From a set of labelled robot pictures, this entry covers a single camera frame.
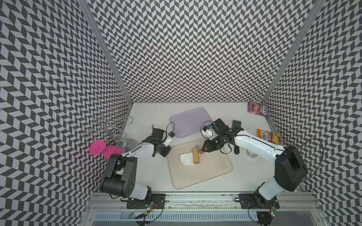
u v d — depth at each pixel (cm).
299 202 76
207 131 78
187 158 87
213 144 74
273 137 94
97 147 64
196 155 86
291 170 43
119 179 43
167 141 82
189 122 111
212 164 91
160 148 79
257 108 109
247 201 73
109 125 69
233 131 61
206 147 76
